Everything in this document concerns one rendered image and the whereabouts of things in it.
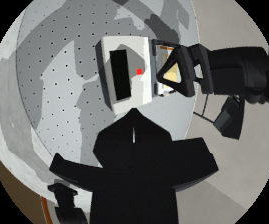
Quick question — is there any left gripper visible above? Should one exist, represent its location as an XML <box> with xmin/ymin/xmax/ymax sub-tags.
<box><xmin>156</xmin><ymin>43</ymin><xmax>247</xmax><ymax>97</ymax></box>

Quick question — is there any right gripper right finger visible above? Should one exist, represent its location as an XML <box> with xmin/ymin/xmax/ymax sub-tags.
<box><xmin>134</xmin><ymin>108</ymin><xmax>172</xmax><ymax>142</ymax></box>

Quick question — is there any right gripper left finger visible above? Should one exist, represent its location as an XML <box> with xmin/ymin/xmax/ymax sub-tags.
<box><xmin>96</xmin><ymin>108</ymin><xmax>134</xmax><ymax>142</ymax></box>

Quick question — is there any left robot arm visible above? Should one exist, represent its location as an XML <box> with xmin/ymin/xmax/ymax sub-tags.
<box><xmin>210</xmin><ymin>46</ymin><xmax>269</xmax><ymax>140</ymax></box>

